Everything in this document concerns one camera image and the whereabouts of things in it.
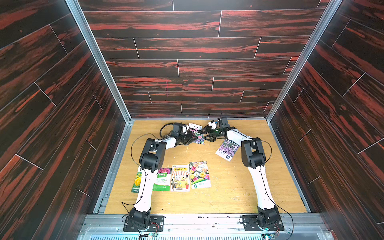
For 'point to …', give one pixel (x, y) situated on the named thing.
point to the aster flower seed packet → (198, 137)
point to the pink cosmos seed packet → (227, 150)
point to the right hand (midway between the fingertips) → (202, 134)
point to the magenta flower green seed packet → (162, 182)
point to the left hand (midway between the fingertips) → (199, 137)
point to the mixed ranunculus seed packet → (199, 175)
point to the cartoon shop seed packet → (180, 180)
